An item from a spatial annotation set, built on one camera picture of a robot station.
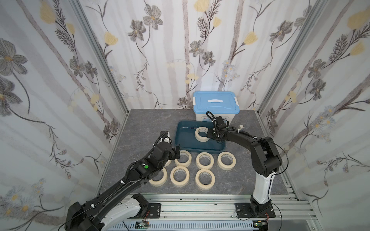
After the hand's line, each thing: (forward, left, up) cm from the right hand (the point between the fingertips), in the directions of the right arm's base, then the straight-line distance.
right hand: (212, 130), depth 98 cm
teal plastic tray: (-1, +19, -9) cm, 21 cm away
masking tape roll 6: (-34, +20, -5) cm, 40 cm away
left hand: (-18, +25, +12) cm, 33 cm away
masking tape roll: (-23, +29, -3) cm, 37 cm away
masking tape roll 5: (-35, +34, -4) cm, 49 cm away
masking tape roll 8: (+4, +7, -6) cm, 10 cm away
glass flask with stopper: (+2, -19, +2) cm, 20 cm away
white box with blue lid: (+17, +3, +7) cm, 18 cm away
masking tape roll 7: (-31, +6, -7) cm, 32 cm away
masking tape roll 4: (-19, -9, -8) cm, 22 cm away
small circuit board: (-54, +36, -6) cm, 66 cm away
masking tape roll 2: (-15, +20, -5) cm, 25 cm away
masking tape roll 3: (-19, +5, -8) cm, 21 cm away
